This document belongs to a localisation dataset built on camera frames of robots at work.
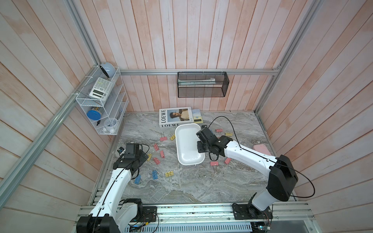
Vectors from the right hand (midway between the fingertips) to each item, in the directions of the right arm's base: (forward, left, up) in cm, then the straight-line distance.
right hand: (200, 144), depth 87 cm
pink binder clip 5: (-1, +25, -11) cm, 27 cm away
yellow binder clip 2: (-15, +19, -9) cm, 26 cm away
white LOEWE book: (+30, +18, -8) cm, 36 cm away
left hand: (-10, +36, -3) cm, 37 cm away
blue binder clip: (-15, +27, -11) cm, 33 cm away
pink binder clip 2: (-7, -10, -12) cm, 16 cm away
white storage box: (+1, +8, +2) cm, 9 cm away
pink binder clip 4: (-6, +28, -10) cm, 30 cm away
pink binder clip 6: (+4, +30, -10) cm, 32 cm away
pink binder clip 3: (-20, -9, +21) cm, 30 cm away
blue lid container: (+5, +58, +20) cm, 62 cm away
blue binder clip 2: (-18, +37, -10) cm, 43 cm away
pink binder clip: (+20, -16, -11) cm, 28 cm away
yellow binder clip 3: (-2, +33, -10) cm, 34 cm away
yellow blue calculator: (+34, 0, -11) cm, 36 cm away
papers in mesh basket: (+31, +4, +23) cm, 39 cm away
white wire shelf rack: (+11, +51, +18) cm, 55 cm away
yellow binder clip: (+16, -22, -11) cm, 30 cm away
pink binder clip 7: (+12, +26, -12) cm, 31 cm away
